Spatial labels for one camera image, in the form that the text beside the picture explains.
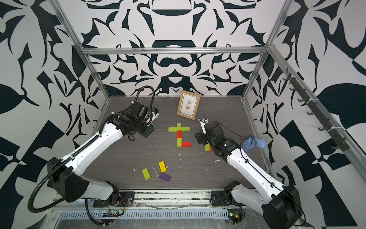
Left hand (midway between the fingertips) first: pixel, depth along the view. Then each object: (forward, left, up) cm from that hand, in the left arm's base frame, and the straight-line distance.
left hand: (148, 124), depth 80 cm
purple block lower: (-22, -8, -21) cm, 31 cm away
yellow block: (-17, -7, -19) cm, 26 cm away
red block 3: (-8, -36, -17) cm, 41 cm away
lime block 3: (-2, -17, -19) cm, 25 cm away
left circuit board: (-38, +17, -20) cm, 46 cm away
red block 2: (-3, -21, -19) cm, 29 cm away
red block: (+5, -17, -20) cm, 26 cm away
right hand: (-2, -32, -1) cm, 32 cm away
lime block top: (+8, -13, -18) cm, 24 cm away
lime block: (+10, -17, -19) cm, 27 cm away
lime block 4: (-5, -35, -20) cm, 41 cm away
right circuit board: (-42, -43, -21) cm, 64 cm away
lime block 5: (-21, +2, -19) cm, 28 cm away
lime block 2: (+8, -21, -18) cm, 29 cm away
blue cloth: (-8, -58, -10) cm, 60 cm away
